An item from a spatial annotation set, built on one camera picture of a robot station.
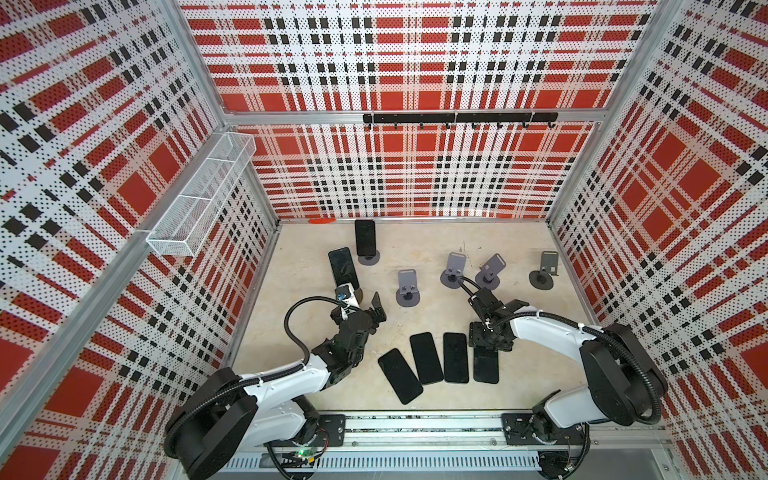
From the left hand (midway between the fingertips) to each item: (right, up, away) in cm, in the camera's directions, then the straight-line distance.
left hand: (365, 301), depth 85 cm
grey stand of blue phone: (+40, +6, +14) cm, 42 cm away
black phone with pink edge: (+26, -16, -1) cm, 30 cm away
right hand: (+35, -13, +3) cm, 38 cm away
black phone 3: (-2, +19, +14) cm, 24 cm away
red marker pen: (-24, +27, +42) cm, 56 cm away
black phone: (+35, -18, 0) cm, 39 cm away
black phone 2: (-7, +10, +6) cm, 13 cm away
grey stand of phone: (+28, +8, +15) cm, 33 cm away
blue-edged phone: (+18, -17, +2) cm, 25 cm away
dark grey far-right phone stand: (+60, +5, +17) cm, 62 cm away
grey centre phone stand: (+12, 0, +13) cm, 18 cm away
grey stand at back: (-2, +11, +25) cm, 28 cm away
